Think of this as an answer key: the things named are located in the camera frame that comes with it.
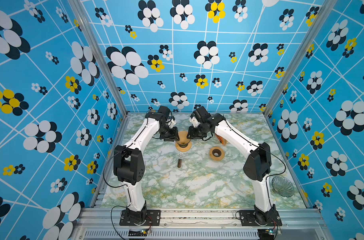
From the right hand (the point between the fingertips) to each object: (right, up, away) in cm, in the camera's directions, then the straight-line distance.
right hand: (189, 136), depth 88 cm
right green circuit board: (+36, -44, -18) cm, 60 cm away
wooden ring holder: (+18, -12, +9) cm, 23 cm away
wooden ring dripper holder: (-4, -7, -1) cm, 8 cm away
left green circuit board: (-23, -45, -17) cm, 53 cm away
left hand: (-7, -1, 0) cm, 7 cm away
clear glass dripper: (+51, -27, -7) cm, 58 cm away
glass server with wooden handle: (-5, -13, +8) cm, 16 cm away
